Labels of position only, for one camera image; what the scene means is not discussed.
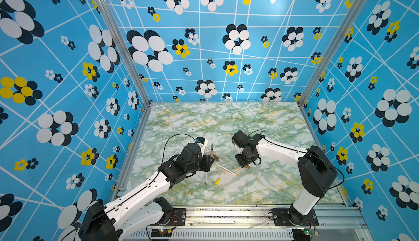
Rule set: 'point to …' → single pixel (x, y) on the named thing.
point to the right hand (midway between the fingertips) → (243, 161)
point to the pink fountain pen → (216, 160)
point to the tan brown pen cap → (247, 167)
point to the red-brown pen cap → (215, 156)
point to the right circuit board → (304, 233)
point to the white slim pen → (205, 178)
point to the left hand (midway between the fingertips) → (215, 159)
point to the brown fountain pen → (211, 150)
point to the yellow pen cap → (217, 181)
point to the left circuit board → (161, 233)
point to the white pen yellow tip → (233, 173)
